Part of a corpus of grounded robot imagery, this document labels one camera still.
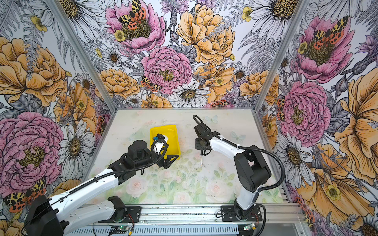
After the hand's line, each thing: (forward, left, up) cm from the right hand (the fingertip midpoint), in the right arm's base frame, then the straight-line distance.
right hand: (201, 148), depth 92 cm
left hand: (-10, +16, +12) cm, 23 cm away
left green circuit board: (-39, +41, -6) cm, 57 cm away
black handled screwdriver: (-4, 0, -3) cm, 5 cm away
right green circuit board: (-40, -20, -7) cm, 45 cm away
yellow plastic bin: (+13, +20, -1) cm, 24 cm away
